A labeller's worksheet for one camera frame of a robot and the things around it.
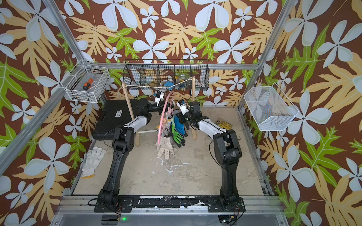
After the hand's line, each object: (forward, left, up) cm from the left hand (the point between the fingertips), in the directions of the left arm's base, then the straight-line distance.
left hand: (174, 104), depth 93 cm
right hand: (-3, -2, -6) cm, 7 cm away
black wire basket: (+20, +5, +9) cm, 23 cm away
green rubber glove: (-16, -3, -16) cm, 23 cm away
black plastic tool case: (+4, +45, -14) cm, 48 cm away
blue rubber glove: (-9, -3, -12) cm, 16 cm away
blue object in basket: (+13, +4, +7) cm, 15 cm away
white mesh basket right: (-11, -58, +7) cm, 59 cm away
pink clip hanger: (-4, +2, 0) cm, 5 cm away
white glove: (-24, +5, -14) cm, 28 cm away
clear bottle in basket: (+13, -6, +13) cm, 19 cm away
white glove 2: (-30, +53, -21) cm, 65 cm away
